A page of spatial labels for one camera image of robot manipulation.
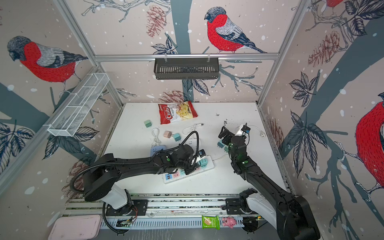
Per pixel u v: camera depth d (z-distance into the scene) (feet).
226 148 3.06
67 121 2.34
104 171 1.64
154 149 3.04
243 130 2.30
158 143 3.20
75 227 2.25
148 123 3.51
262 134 3.30
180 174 2.67
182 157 2.13
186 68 3.48
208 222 2.25
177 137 3.23
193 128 3.39
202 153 2.34
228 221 2.23
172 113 3.60
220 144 3.12
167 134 3.30
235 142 2.02
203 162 2.68
